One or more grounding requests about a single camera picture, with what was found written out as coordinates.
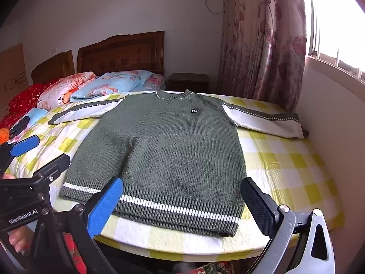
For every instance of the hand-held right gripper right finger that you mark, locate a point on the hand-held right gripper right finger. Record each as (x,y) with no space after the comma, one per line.
(258,205)

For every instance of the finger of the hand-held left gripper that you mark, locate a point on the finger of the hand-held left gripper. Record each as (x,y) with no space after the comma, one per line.
(25,145)
(54,166)

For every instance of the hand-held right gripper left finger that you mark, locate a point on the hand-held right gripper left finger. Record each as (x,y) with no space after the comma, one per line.
(105,205)

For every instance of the green knitted sweater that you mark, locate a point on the green knitted sweater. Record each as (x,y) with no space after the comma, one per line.
(171,154)

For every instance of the person's left hand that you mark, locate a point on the person's left hand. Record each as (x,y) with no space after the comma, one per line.
(18,239)

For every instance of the light blue cloth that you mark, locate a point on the light blue cloth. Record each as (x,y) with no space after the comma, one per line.
(38,115)

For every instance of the yellow checkered bedsheet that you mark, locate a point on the yellow checkered bedsheet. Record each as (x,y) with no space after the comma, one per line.
(285,171)

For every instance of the red patterned quilt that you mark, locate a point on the red patterned quilt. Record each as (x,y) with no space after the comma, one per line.
(22,100)

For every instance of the pink floral pillow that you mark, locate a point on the pink floral pillow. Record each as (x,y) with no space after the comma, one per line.
(62,90)

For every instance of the cardboard box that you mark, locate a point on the cardboard box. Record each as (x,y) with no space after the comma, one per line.
(12,71)

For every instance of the small wooden headboard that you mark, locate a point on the small wooden headboard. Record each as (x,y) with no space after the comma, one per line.
(54,68)

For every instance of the blue floral pillow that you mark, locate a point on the blue floral pillow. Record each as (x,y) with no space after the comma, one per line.
(114,84)

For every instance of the large wooden headboard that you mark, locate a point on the large wooden headboard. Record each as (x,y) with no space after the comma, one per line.
(122,54)

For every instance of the wooden nightstand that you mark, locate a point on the wooden nightstand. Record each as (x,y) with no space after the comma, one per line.
(188,82)

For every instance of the brown patterned curtain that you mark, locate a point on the brown patterned curtain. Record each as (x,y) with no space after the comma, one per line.
(262,40)

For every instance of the window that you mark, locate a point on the window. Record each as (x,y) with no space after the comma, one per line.
(336,20)

